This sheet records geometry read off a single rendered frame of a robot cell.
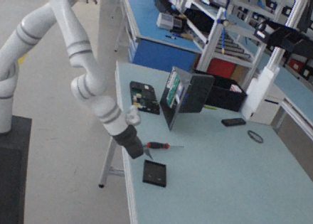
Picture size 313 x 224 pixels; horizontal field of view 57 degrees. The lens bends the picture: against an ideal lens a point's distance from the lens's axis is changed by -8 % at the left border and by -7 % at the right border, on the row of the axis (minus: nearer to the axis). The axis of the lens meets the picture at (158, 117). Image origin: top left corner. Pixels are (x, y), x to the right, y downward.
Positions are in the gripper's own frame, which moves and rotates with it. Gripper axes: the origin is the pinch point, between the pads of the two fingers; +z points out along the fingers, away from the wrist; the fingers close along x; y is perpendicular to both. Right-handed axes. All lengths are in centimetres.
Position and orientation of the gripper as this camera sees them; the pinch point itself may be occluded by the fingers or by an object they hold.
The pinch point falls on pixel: (152, 158)
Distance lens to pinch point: 106.7
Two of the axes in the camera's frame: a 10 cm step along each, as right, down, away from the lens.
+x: 1.9, 5.3, -8.2
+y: -8.8, 4.7, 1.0
